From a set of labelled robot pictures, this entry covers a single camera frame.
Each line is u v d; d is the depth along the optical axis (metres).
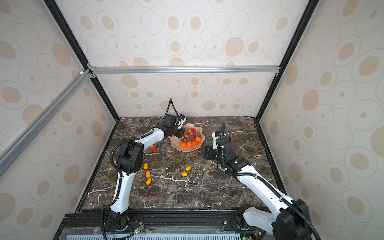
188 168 0.92
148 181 0.87
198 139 1.01
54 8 0.68
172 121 0.84
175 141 1.02
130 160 0.60
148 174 0.89
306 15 0.70
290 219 0.38
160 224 0.74
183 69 0.93
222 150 0.58
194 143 1.00
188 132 1.05
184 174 0.90
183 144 1.02
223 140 0.61
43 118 0.62
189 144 1.02
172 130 0.86
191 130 1.06
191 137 1.04
